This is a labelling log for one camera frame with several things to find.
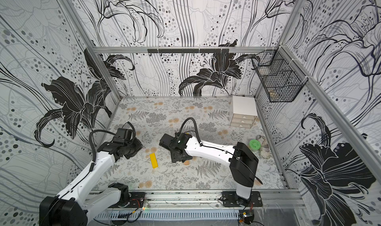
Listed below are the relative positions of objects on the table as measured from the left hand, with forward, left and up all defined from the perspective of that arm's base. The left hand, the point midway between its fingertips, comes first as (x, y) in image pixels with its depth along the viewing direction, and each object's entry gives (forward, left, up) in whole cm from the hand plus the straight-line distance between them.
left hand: (144, 148), depth 83 cm
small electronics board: (-29, -56, -7) cm, 63 cm away
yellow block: (-4, -5, -7) cm, 10 cm away
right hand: (-4, -21, 0) cm, 22 cm away
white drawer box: (+23, -60, +8) cm, 65 cm away
